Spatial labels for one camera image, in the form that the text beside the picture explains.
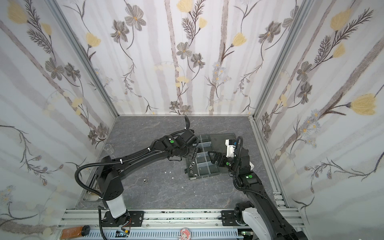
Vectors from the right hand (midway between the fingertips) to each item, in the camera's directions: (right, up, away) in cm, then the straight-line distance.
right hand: (215, 153), depth 78 cm
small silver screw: (-25, -17, +11) cm, 32 cm away
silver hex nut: (-12, -9, +15) cm, 22 cm away
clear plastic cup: (-68, 0, +20) cm, 71 cm away
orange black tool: (-66, -35, -10) cm, 75 cm away
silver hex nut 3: (-40, -18, +8) cm, 45 cm away
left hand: (-12, 0, +4) cm, 12 cm away
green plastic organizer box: (-6, -10, +13) cm, 17 cm away
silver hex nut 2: (-14, -11, +14) cm, 22 cm away
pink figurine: (-15, -36, -10) cm, 40 cm away
